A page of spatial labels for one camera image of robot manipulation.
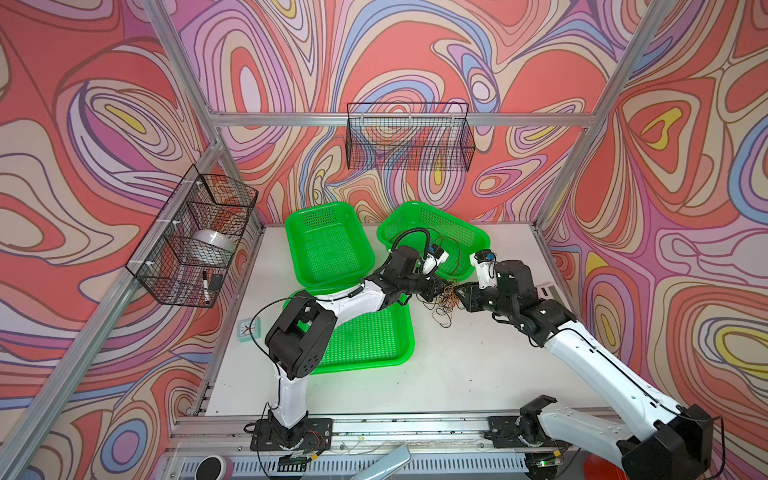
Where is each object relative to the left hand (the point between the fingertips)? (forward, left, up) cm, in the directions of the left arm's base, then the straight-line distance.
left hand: (454, 285), depth 83 cm
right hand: (-5, -1, +3) cm, 5 cm away
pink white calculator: (+6, -35, -13) cm, 38 cm away
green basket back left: (+27, +41, -15) cm, 51 cm away
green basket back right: (+29, -8, -13) cm, 33 cm away
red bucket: (-41, -28, -12) cm, 52 cm away
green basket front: (-9, +20, -16) cm, 27 cm away
